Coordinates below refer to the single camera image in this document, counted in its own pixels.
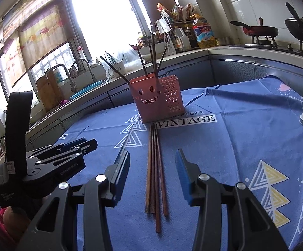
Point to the white plastic jug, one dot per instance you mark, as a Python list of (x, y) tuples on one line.
[(183, 37)]

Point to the chrome sink faucet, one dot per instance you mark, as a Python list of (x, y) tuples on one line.
[(59, 77)]

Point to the white ceramic mug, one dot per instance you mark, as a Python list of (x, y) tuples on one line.
[(120, 67)]

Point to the blue plastic basin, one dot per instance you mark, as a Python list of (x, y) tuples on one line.
[(86, 89)]

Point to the black gas stove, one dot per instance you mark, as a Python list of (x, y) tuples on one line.
[(288, 49)]

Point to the yellow cooking oil bottle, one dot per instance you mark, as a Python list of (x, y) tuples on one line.
[(203, 32)]

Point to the wooden cutting board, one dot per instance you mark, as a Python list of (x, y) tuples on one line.
[(48, 91)]

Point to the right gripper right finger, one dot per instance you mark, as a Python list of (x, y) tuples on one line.
[(193, 189)]

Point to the pink perforated utensil holder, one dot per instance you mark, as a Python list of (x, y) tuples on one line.
[(157, 98)]

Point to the clear plastic bag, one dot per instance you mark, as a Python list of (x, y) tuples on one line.
[(128, 56)]

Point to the dark brown chopstick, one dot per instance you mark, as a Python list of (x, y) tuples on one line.
[(115, 70), (142, 61)]

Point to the metal spice rack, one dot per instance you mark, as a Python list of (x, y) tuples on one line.
[(184, 30)]

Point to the cleaver knife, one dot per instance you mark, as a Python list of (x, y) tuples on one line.
[(163, 26)]

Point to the patterned roller blind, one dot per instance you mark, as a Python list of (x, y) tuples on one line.
[(32, 29)]

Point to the brown chopstick on table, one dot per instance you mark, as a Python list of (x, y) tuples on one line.
[(152, 198), (148, 179), (157, 205), (162, 179)]

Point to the blue patterned tablecloth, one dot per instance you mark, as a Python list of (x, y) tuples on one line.
[(225, 175)]

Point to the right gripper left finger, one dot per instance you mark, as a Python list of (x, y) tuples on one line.
[(117, 175)]

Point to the red frying pan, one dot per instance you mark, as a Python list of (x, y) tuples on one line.
[(260, 30)]

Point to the person's left hand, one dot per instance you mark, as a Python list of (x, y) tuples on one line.
[(12, 227)]

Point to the black wok with lid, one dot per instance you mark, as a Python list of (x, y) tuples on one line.
[(295, 23)]

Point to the small metal bowl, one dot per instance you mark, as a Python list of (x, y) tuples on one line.
[(223, 41)]

